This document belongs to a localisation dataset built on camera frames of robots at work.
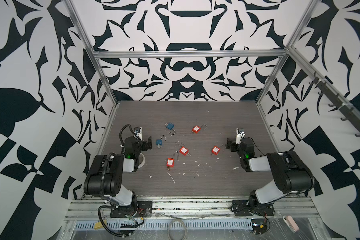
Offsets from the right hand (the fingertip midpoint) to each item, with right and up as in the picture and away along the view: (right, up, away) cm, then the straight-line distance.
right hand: (237, 136), depth 94 cm
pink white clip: (+14, -36, -26) cm, 47 cm away
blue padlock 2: (-49, -4, +3) cm, 50 cm away
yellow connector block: (-72, -37, -26) cm, 85 cm away
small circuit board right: (+1, -39, -24) cm, 45 cm away
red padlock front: (-42, -15, -6) cm, 45 cm away
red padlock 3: (-14, -8, -1) cm, 16 cm away
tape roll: (-57, -14, -6) cm, 59 cm away
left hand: (-59, +2, -1) cm, 59 cm away
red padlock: (-25, +4, +8) cm, 26 cm away
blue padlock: (-42, +6, +11) cm, 44 cm away
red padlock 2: (-34, -8, -1) cm, 35 cm away
